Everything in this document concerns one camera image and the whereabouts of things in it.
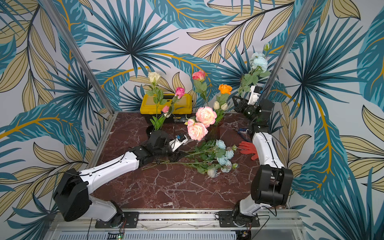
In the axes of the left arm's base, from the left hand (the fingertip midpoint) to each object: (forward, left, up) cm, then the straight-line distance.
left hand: (183, 151), depth 79 cm
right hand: (+21, -25, +20) cm, 38 cm away
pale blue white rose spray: (+1, -24, -9) cm, 25 cm away
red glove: (+12, -43, -17) cm, 48 cm away
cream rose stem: (+29, +17, +15) cm, 37 cm away
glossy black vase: (+14, +20, +1) cm, 24 cm away
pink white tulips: (+15, +15, +4) cm, 22 cm away
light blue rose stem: (+5, -15, -8) cm, 17 cm away
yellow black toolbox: (+18, +5, +12) cm, 22 cm away
